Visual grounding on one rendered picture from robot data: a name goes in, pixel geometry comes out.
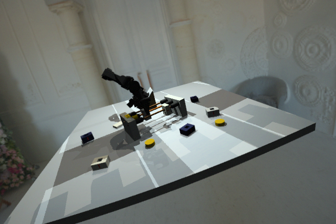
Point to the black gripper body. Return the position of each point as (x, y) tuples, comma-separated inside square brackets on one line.
[(142, 100)]

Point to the yellow disc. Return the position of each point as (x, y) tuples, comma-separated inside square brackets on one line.
[(220, 122), (149, 143)]

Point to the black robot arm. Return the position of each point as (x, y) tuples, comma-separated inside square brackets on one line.
[(126, 82)]

